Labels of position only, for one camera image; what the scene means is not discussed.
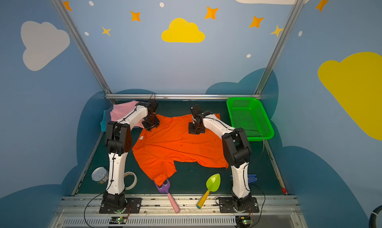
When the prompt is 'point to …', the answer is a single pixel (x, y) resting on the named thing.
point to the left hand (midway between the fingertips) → (157, 127)
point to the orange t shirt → (156, 150)
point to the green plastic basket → (247, 113)
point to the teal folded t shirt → (103, 123)
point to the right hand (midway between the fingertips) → (192, 130)
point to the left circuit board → (118, 220)
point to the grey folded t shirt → (108, 115)
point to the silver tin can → (100, 174)
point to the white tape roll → (135, 181)
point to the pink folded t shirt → (120, 111)
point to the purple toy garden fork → (164, 187)
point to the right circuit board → (243, 220)
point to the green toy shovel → (213, 184)
